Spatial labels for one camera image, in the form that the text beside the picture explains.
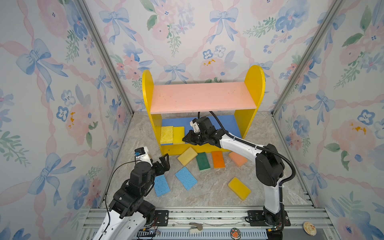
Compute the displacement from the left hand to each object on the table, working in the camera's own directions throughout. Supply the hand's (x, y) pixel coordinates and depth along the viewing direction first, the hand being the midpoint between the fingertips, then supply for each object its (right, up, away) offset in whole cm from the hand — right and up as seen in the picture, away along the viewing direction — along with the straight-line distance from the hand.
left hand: (161, 156), depth 71 cm
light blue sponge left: (-3, -19, +12) cm, 22 cm away
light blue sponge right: (+11, -16, +15) cm, 24 cm away
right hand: (+8, +7, +14) cm, 18 cm away
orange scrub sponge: (+31, -7, +22) cm, 38 cm away
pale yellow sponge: (+11, -5, +24) cm, 27 cm away
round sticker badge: (+35, -36, -1) cm, 50 cm away
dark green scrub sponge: (+21, -8, +22) cm, 31 cm away
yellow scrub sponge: (+6, +10, +17) cm, 20 cm away
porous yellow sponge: (-1, +9, +17) cm, 20 cm away
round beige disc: (+71, -35, +1) cm, 79 cm away
